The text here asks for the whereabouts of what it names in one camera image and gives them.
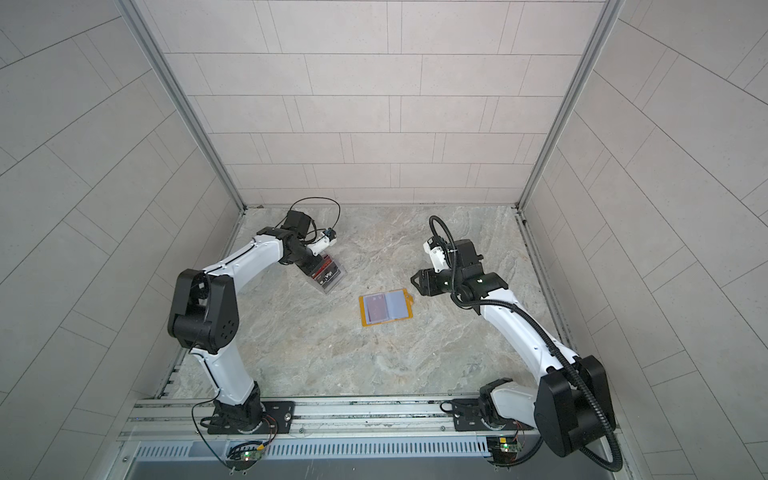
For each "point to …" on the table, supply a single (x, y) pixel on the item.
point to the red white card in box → (326, 272)
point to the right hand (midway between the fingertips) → (418, 278)
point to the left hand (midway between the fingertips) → (324, 257)
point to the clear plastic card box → (328, 288)
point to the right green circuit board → (504, 449)
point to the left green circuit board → (242, 458)
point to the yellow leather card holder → (384, 307)
